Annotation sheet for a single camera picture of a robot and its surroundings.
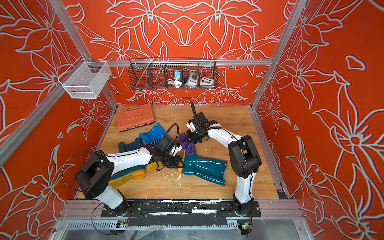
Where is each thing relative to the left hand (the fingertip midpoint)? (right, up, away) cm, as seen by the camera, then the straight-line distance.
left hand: (184, 165), depth 83 cm
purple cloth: (+2, +11, -1) cm, 11 cm away
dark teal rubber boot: (-26, -3, -3) cm, 27 cm away
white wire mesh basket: (-63, +51, +9) cm, 82 cm away
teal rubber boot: (+15, -3, +2) cm, 15 cm away
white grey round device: (+6, +52, +8) cm, 53 cm away
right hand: (-2, +13, +4) cm, 14 cm away
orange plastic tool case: (-42, +28, +24) cm, 55 cm away
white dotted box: (+13, +51, +11) cm, 54 cm away
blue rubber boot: (-19, +17, +23) cm, 34 cm away
